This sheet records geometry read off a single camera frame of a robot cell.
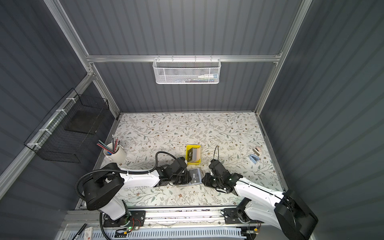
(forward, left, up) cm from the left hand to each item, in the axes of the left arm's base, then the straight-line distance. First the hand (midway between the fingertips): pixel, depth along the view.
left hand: (194, 180), depth 85 cm
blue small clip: (+11, -39, +1) cm, 41 cm away
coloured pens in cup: (+21, +46, +10) cm, 52 cm away
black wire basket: (+17, +62, +27) cm, 70 cm away
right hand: (-2, -5, +1) cm, 6 cm away
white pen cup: (+14, +43, +7) cm, 46 cm away
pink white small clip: (+16, -42, +2) cm, 45 cm away
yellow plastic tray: (+21, +3, +2) cm, 21 cm away
